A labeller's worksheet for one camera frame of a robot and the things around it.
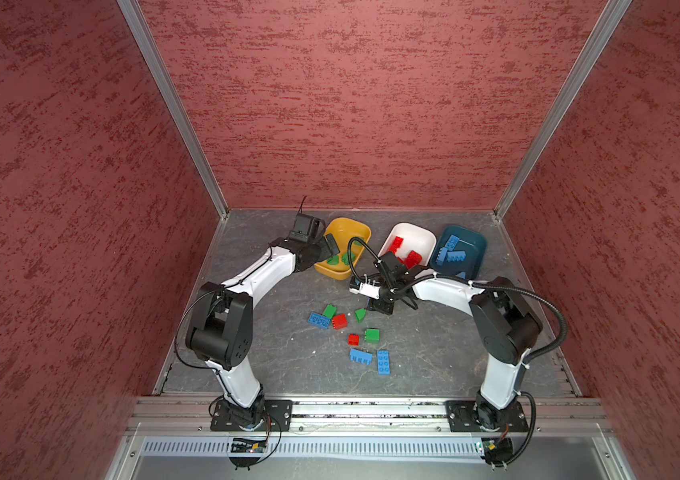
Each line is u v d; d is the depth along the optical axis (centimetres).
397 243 109
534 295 46
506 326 49
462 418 74
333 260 103
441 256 103
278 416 75
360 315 90
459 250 107
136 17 71
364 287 83
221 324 47
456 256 103
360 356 82
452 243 110
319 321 90
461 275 99
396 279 74
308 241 72
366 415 76
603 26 73
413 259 104
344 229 110
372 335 86
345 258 81
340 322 89
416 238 110
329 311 90
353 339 86
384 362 81
